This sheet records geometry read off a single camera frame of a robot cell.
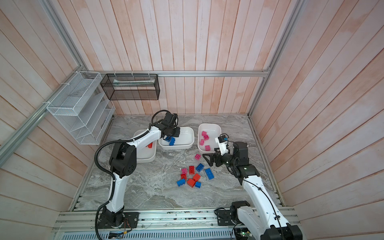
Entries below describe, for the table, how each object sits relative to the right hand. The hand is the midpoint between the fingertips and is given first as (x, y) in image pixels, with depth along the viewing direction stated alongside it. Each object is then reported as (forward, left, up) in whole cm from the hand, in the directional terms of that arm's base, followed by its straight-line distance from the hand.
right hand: (210, 151), depth 79 cm
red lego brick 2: (-8, +7, -16) cm, 19 cm away
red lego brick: (-3, +10, -17) cm, 20 cm away
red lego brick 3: (-11, +10, -17) cm, 22 cm away
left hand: (+20, +20, -10) cm, 30 cm away
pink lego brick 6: (-4, +14, -17) cm, 22 cm away
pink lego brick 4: (+12, 0, -15) cm, 19 cm away
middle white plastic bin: (+19, +15, -16) cm, 29 cm away
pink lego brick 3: (+17, +3, -16) cm, 24 cm away
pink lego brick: (+24, +2, -15) cm, 28 cm away
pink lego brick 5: (+5, +6, -16) cm, 18 cm away
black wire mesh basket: (+47, +54, +9) cm, 72 cm away
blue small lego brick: (-12, +6, -16) cm, 21 cm away
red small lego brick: (-8, +15, -15) cm, 23 cm away
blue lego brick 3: (-12, +16, -15) cm, 25 cm away
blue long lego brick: (+16, +26, -11) cm, 33 cm away
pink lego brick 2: (+21, 0, -15) cm, 26 cm away
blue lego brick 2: (-2, +5, -16) cm, 17 cm away
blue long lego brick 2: (-6, -1, -16) cm, 17 cm away
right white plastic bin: (+25, -1, -16) cm, 30 cm away
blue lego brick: (+18, +25, -17) cm, 35 cm away
